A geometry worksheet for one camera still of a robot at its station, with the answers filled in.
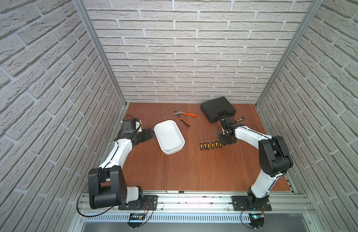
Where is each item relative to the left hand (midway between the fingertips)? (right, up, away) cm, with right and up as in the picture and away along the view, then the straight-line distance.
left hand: (149, 131), depth 88 cm
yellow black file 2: (+43, -9, +7) cm, 45 cm away
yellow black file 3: (+46, -9, +7) cm, 47 cm away
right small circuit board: (+58, -43, -17) cm, 75 cm away
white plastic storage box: (+11, -5, +10) cm, 16 cm away
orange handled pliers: (+16, +13, +26) cm, 33 cm away
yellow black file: (+36, -9, +7) cm, 37 cm away
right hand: (+50, -7, +8) cm, 52 cm away
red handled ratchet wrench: (+67, +8, +22) cm, 71 cm away
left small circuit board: (-3, -43, -17) cm, 46 cm away
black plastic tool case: (+46, +15, +23) cm, 53 cm away
